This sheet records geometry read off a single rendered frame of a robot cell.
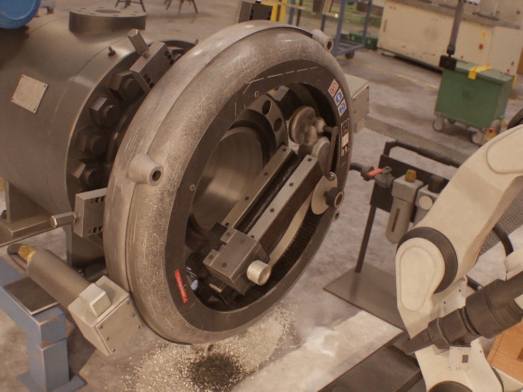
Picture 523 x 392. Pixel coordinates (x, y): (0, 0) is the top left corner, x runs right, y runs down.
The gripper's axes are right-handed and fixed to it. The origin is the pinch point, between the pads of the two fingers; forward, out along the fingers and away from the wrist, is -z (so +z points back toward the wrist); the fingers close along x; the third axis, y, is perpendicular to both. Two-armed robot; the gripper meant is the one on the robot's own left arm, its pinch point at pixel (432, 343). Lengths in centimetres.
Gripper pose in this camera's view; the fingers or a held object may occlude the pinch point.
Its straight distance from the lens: 111.4
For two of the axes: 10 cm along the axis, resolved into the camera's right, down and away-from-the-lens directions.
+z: 6.3, -5.5, -5.6
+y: 2.3, 8.1, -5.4
